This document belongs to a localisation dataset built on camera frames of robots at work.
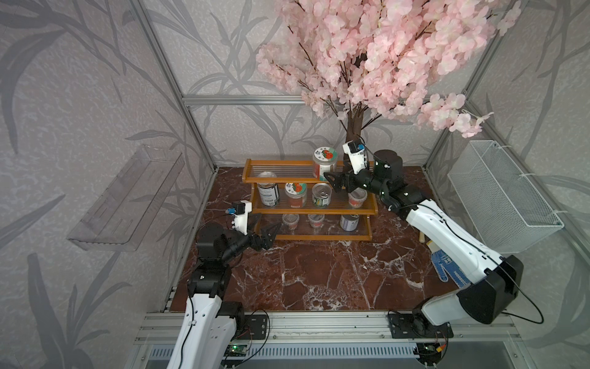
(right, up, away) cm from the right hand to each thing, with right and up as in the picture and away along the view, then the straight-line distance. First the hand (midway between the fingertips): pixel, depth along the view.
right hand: (335, 166), depth 73 cm
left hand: (-20, -17, -3) cm, 27 cm away
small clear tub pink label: (+9, -10, +10) cm, 17 cm away
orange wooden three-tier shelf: (-9, -15, +14) cm, 22 cm away
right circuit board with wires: (+30, -59, -1) cm, 66 cm away
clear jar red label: (-13, -9, +8) cm, 18 cm away
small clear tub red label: (-16, -20, +19) cm, 32 cm away
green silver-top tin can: (-4, -9, +12) cm, 16 cm away
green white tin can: (-23, -9, +8) cm, 26 cm away
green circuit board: (-31, -58, -2) cm, 65 cm away
